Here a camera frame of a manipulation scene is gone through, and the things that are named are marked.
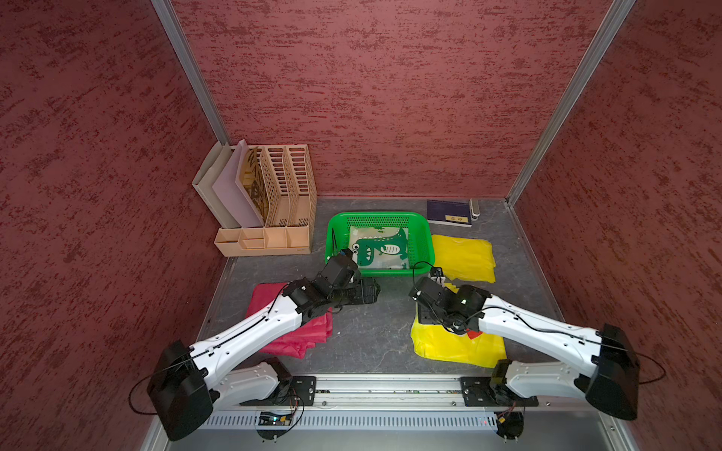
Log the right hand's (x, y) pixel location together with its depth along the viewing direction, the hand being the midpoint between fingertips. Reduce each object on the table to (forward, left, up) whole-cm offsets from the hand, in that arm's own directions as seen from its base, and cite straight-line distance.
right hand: (429, 316), depth 79 cm
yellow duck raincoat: (-5, -2, -7) cm, 9 cm away
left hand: (+4, +18, +5) cm, 20 cm away
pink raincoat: (-2, +34, -4) cm, 35 cm away
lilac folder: (+36, +62, +18) cm, 73 cm away
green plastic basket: (+32, -2, -3) cm, 33 cm away
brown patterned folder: (+47, +59, +12) cm, 76 cm away
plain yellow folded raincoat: (+26, -19, -11) cm, 34 cm away
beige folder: (+36, +68, +22) cm, 80 cm away
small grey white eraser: (+45, -26, -7) cm, 52 cm away
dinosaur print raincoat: (+26, +14, -2) cm, 30 cm away
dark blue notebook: (+47, -17, -8) cm, 50 cm away
